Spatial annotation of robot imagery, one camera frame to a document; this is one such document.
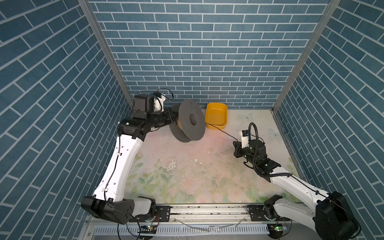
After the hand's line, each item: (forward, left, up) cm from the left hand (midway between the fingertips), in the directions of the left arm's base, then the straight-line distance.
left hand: (178, 113), depth 68 cm
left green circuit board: (-40, +15, -40) cm, 59 cm away
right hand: (-2, -29, -21) cm, 36 cm away
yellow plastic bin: (+31, -25, -33) cm, 52 cm away
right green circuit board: (-42, -46, -38) cm, 73 cm away
